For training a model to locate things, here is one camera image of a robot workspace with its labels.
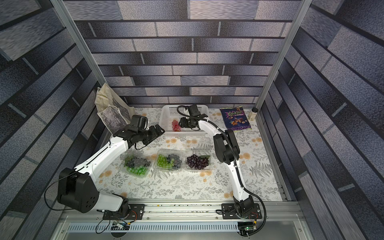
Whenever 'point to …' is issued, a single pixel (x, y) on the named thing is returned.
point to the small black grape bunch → (136, 161)
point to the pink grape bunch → (176, 126)
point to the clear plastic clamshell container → (140, 172)
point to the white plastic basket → (169, 122)
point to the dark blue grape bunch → (176, 160)
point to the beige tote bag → (115, 114)
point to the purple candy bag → (235, 118)
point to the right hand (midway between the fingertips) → (180, 122)
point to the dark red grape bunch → (197, 162)
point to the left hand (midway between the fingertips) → (161, 132)
